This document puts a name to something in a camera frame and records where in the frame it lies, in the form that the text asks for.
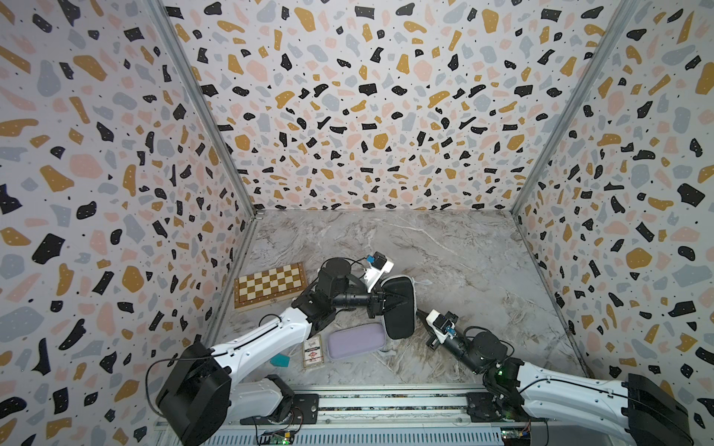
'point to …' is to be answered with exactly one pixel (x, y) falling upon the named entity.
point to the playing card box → (312, 351)
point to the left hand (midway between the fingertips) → (406, 297)
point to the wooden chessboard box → (269, 286)
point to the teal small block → (280, 360)
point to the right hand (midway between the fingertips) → (419, 311)
